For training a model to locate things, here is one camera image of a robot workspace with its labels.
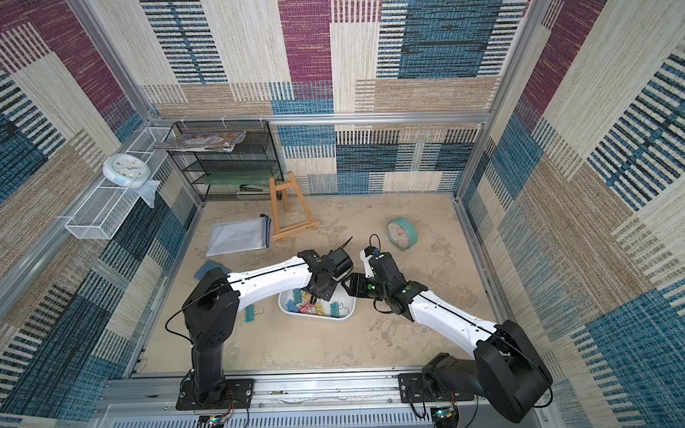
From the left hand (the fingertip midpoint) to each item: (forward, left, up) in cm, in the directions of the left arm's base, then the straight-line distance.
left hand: (322, 289), depth 89 cm
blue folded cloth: (+12, +43, -4) cm, 44 cm away
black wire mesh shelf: (+48, +34, +9) cm, 60 cm away
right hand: (-1, -8, +6) cm, 10 cm away
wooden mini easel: (+38, +16, -4) cm, 42 cm away
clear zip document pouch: (+26, +33, -4) cm, 43 cm away
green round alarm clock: (+18, -28, +5) cm, 34 cm away
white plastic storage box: (-3, +7, -4) cm, 8 cm away
